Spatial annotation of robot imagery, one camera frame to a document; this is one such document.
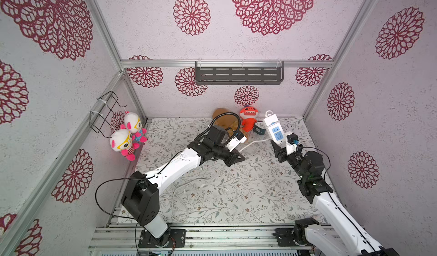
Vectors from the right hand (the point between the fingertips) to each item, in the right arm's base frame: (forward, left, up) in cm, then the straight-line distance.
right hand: (280, 136), depth 74 cm
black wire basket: (+5, +79, +8) cm, 79 cm away
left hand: (-7, +16, -8) cm, 19 cm away
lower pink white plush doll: (+2, +76, -7) cm, 76 cm away
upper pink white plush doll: (+14, +74, -8) cm, 76 cm away
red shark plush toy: (+35, +9, -21) cm, 42 cm away
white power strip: (+1, +3, +3) cm, 4 cm away
